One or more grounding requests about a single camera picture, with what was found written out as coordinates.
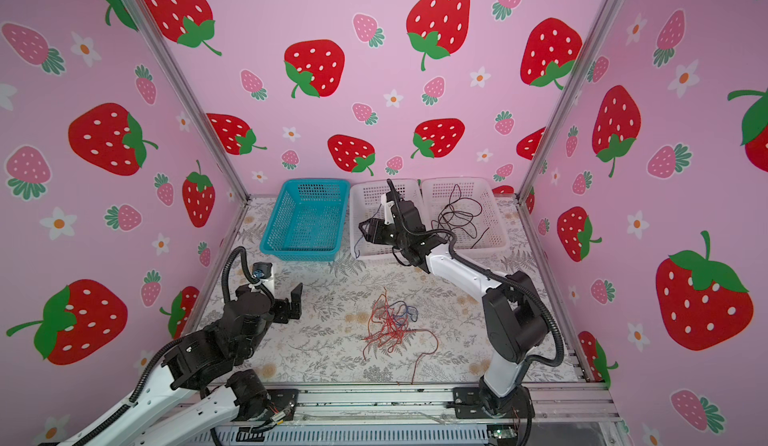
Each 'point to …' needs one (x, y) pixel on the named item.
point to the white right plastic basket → (465, 208)
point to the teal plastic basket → (309, 220)
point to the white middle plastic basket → (365, 203)
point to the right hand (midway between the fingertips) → (363, 224)
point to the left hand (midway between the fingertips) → (285, 284)
